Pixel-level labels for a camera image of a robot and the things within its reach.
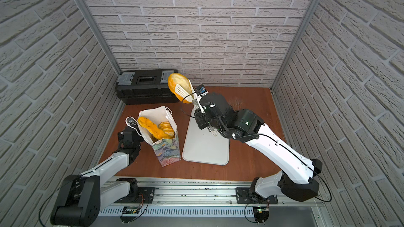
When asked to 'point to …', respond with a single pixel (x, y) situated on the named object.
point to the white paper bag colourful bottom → (167, 152)
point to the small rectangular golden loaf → (167, 128)
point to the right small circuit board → (261, 213)
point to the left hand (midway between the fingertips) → (133, 127)
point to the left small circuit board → (129, 210)
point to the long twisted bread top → (153, 129)
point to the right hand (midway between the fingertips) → (200, 110)
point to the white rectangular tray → (202, 146)
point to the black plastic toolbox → (145, 86)
